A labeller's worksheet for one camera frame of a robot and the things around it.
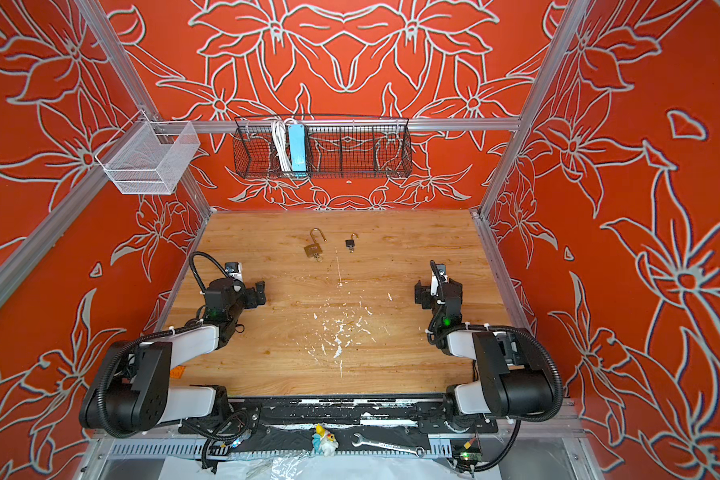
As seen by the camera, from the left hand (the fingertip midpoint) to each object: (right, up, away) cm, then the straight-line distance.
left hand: (248, 282), depth 92 cm
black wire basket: (+28, +44, +6) cm, 52 cm away
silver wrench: (+49, -37, -23) cm, 65 cm away
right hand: (+58, +1, 0) cm, 58 cm away
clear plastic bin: (-32, +40, 0) cm, 51 cm away
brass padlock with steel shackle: (+19, +10, +16) cm, 26 cm away
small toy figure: (+27, -33, -25) cm, 49 cm away
